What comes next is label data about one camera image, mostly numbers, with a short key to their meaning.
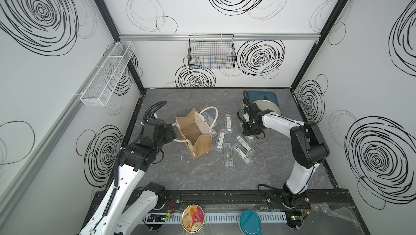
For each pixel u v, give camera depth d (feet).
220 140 3.00
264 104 3.56
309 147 1.62
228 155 2.84
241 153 2.85
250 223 2.04
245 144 2.98
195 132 3.18
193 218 2.19
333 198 2.49
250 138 2.99
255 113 2.53
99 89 2.84
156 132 1.72
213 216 2.32
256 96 3.78
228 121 3.28
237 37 2.91
